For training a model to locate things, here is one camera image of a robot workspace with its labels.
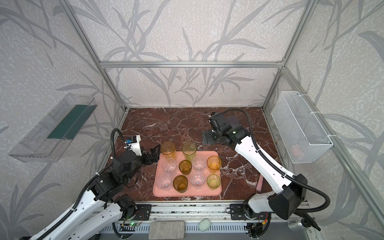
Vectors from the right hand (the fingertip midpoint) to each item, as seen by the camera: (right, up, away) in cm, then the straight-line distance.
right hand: (210, 131), depth 77 cm
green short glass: (+2, -29, +6) cm, 30 cm away
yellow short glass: (+3, -20, +10) cm, 23 cm away
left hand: (-27, -6, -5) cm, 28 cm away
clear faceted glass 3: (-6, -21, +12) cm, 25 cm away
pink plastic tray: (-16, -25, +8) cm, 31 cm away
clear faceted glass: (-23, -20, +6) cm, 31 cm away
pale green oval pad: (-3, -43, -8) cm, 44 cm away
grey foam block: (-20, -44, -11) cm, 50 cm away
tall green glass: (-12, -11, +7) cm, 18 cm away
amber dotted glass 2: (-16, -29, +4) cm, 34 cm away
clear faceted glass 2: (-25, -29, +5) cm, 39 cm away
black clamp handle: (+38, -35, -18) cm, 55 cm away
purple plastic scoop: (+28, -30, +5) cm, 41 cm away
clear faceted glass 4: (-7, -28, +7) cm, 30 cm away
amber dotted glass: (-14, -22, +10) cm, 28 cm away
